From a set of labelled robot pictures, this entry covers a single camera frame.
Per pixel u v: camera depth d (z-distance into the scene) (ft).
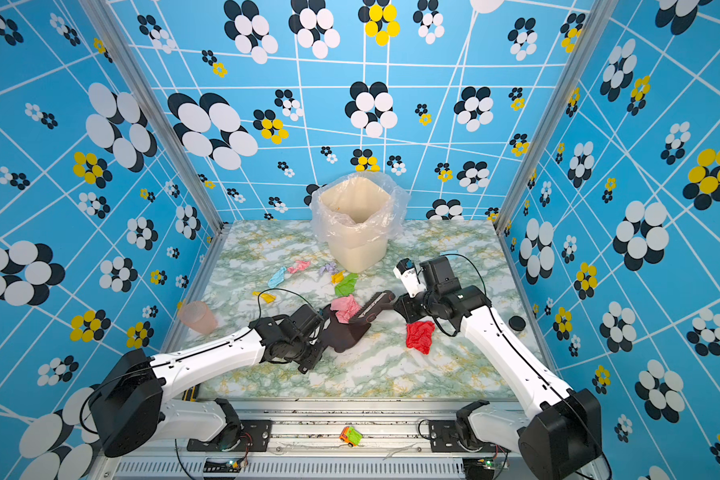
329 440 2.44
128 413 1.34
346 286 3.34
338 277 3.39
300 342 2.31
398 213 2.87
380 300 2.93
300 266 3.47
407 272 2.27
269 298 3.25
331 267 3.47
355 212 3.44
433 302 1.91
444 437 2.38
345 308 3.09
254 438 2.40
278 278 3.41
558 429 1.24
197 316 3.16
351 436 2.37
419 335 2.91
